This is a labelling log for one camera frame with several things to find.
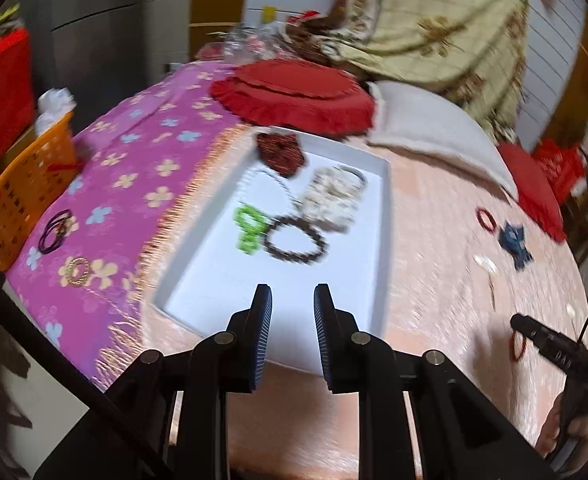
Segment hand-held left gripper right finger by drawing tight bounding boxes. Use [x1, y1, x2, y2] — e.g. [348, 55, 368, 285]
[314, 283, 558, 480]

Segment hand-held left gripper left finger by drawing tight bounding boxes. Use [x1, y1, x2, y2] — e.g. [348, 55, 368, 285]
[33, 283, 273, 480]

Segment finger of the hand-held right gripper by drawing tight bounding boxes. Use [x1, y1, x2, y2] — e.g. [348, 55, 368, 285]
[510, 313, 588, 377]

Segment white rectangular tray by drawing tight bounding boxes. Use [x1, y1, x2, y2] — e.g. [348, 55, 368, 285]
[155, 127, 392, 376]

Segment brown bead bracelet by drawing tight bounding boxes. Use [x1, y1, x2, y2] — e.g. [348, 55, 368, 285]
[264, 214, 329, 264]

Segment green bead bracelet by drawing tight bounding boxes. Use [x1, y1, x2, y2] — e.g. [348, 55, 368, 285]
[232, 205, 269, 254]

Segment white patterned scrunchie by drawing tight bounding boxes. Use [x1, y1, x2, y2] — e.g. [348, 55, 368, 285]
[299, 165, 369, 234]

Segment white bead bracelet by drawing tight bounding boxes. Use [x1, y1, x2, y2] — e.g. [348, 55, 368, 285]
[238, 166, 303, 214]

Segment dark red dotted scrunchie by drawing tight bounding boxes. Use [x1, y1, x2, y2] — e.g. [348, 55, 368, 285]
[255, 131, 306, 177]

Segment person's right hand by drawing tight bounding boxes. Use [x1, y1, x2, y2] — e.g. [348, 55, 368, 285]
[538, 394, 588, 462]

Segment blue bow hair clip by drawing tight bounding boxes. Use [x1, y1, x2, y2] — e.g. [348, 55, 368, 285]
[498, 222, 536, 271]

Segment plain red pillow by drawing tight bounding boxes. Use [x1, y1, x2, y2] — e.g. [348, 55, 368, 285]
[496, 142, 568, 244]

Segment red gift bag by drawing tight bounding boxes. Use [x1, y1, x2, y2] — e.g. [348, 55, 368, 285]
[532, 139, 587, 202]

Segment magenta floral blanket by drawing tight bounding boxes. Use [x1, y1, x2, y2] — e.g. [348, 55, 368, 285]
[4, 62, 257, 392]

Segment grey pillow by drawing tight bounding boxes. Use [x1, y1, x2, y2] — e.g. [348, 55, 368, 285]
[366, 80, 520, 202]

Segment red ruffled pillow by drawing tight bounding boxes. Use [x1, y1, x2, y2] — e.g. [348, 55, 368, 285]
[210, 58, 377, 137]

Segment orange plastic basket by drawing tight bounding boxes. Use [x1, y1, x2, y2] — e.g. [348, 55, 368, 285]
[0, 110, 83, 272]

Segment clear plastic bag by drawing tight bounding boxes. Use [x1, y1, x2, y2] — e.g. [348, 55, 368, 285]
[218, 24, 285, 62]

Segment white crumpled cloth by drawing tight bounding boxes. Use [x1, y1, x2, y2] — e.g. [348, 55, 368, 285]
[35, 88, 76, 134]

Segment cream floral blanket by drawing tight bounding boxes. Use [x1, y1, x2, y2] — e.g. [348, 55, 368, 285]
[294, 0, 533, 145]

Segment grey cabinet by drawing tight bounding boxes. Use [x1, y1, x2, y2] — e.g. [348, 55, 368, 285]
[21, 0, 195, 126]

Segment gold bracelet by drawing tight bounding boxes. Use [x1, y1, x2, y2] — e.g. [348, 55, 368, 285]
[58, 257, 91, 287]

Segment black cable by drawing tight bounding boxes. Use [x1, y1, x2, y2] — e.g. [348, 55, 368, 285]
[0, 260, 175, 480]

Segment black hair ties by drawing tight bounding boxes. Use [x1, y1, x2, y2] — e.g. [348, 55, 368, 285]
[40, 209, 75, 254]

